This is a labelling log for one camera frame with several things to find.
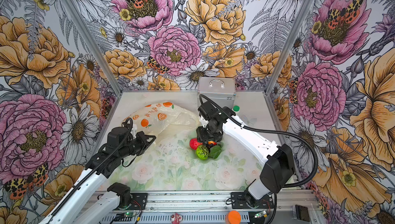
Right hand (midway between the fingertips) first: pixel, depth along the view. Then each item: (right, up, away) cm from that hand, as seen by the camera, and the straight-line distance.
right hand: (204, 144), depth 76 cm
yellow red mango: (+4, -3, +14) cm, 15 cm away
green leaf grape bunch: (+6, -6, +6) cm, 10 cm away
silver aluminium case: (+12, +29, +27) cm, 41 cm away
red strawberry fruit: (-5, -2, +9) cm, 11 cm away
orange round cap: (+11, -25, -15) cm, 31 cm away
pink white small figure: (-12, -29, -9) cm, 33 cm away
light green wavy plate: (+3, -10, +7) cm, 13 cm away
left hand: (-23, +1, -1) cm, 23 cm away
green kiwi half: (-1, -5, +4) cm, 6 cm away
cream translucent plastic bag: (-23, +10, +15) cm, 29 cm away
